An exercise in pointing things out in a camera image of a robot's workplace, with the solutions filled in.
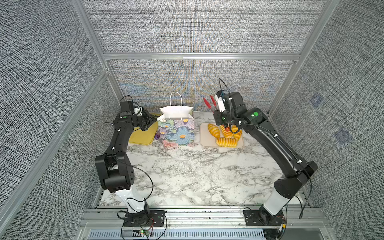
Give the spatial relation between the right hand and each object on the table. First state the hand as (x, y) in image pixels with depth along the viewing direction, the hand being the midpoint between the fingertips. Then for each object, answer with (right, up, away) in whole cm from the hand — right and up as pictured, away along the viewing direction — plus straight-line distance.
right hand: (218, 109), depth 73 cm
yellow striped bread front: (+10, -19, +25) cm, 33 cm away
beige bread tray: (-1, -18, +33) cm, 38 cm away
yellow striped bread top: (+12, -14, +30) cm, 35 cm away
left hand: (-31, -2, +13) cm, 34 cm away
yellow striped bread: (+2, -11, +30) cm, 32 cm away
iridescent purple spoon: (-37, -15, +33) cm, 52 cm away
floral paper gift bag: (-21, -7, +10) cm, 25 cm away
